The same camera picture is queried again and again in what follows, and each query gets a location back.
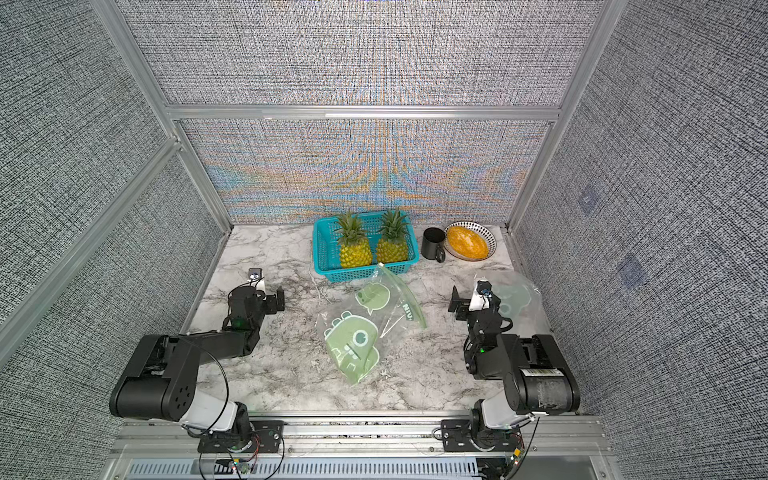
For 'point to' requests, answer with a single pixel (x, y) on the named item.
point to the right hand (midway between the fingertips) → (473, 280)
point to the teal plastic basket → (326, 245)
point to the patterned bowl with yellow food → (470, 241)
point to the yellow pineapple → (392, 247)
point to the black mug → (432, 244)
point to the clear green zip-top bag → (520, 301)
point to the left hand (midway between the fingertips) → (268, 284)
